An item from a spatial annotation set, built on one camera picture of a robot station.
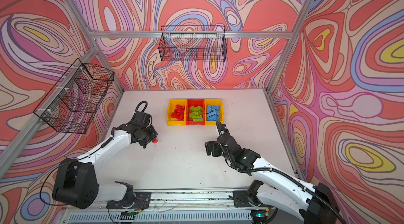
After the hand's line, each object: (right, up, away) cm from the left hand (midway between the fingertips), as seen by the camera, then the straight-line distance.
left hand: (158, 134), depth 88 cm
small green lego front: (+22, +7, +13) cm, 26 cm away
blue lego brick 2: (+32, +12, +12) cm, 36 cm away
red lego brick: (+7, +10, +14) cm, 18 cm away
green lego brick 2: (+21, +10, +14) cm, 27 cm away
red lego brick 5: (-1, -3, -5) cm, 6 cm away
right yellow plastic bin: (+33, +19, +16) cm, 41 cm away
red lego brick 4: (+10, +12, +13) cm, 21 cm away
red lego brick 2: (+11, +9, +13) cm, 19 cm away
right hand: (+31, -5, -8) cm, 33 cm away
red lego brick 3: (+9, +15, +18) cm, 26 cm away
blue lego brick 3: (+32, +8, +11) cm, 35 cm away
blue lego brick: (+31, +14, +17) cm, 38 cm away
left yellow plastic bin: (+3, +14, +18) cm, 24 cm away
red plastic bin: (+20, +18, +20) cm, 33 cm away
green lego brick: (+22, +14, +17) cm, 31 cm away
